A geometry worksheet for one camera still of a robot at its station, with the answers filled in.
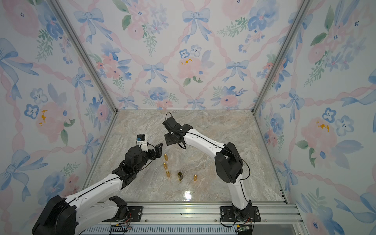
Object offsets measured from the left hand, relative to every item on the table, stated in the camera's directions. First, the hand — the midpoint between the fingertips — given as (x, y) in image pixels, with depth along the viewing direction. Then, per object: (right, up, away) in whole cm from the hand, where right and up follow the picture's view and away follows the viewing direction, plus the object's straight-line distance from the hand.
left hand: (156, 142), depth 83 cm
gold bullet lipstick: (+4, -10, +8) cm, 13 cm away
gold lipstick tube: (+4, -15, +6) cm, 16 cm away
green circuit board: (+46, -42, -11) cm, 63 cm away
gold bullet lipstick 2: (+6, -18, +2) cm, 20 cm away
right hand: (+8, +2, +7) cm, 10 cm away
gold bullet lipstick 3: (+22, -20, -1) cm, 30 cm away
